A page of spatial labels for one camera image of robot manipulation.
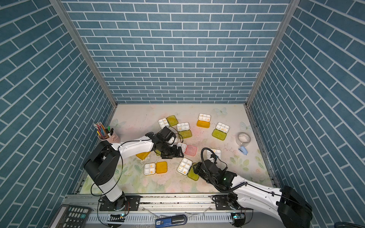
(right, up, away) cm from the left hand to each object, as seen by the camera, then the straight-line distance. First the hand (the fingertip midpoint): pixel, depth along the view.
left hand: (182, 158), depth 85 cm
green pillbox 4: (+6, -9, -1) cm, 11 cm away
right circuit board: (+28, -26, -13) cm, 41 cm away
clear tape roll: (+40, +7, +11) cm, 42 cm away
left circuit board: (-33, -27, -13) cm, 44 cm away
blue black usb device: (-4, -23, -20) cm, 31 cm away
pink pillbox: (+6, +2, +9) cm, 11 cm away
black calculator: (-53, -23, -17) cm, 61 cm away
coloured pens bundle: (-50, +15, +3) cm, 52 cm away
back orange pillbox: (+16, +22, +24) cm, 37 cm away
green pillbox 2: (+28, +15, +19) cm, 37 cm away
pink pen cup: (-44, +11, +4) cm, 45 cm away
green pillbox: (-11, +22, +24) cm, 34 cm away
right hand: (+8, -6, -3) cm, 11 cm away
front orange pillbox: (-19, -7, 0) cm, 20 cm away
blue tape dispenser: (+40, +3, +6) cm, 40 cm away
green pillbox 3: (-13, +6, -9) cm, 17 cm away
